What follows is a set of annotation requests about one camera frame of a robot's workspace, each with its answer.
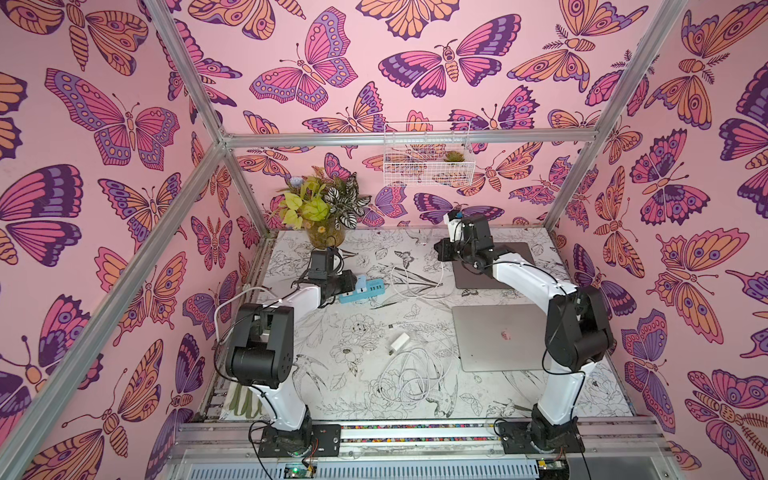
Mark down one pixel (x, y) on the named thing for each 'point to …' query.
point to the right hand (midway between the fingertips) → (439, 243)
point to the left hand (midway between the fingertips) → (356, 277)
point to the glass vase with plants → (323, 205)
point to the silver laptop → (503, 337)
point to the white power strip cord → (229, 299)
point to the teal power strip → (374, 287)
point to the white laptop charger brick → (400, 341)
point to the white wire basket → (428, 153)
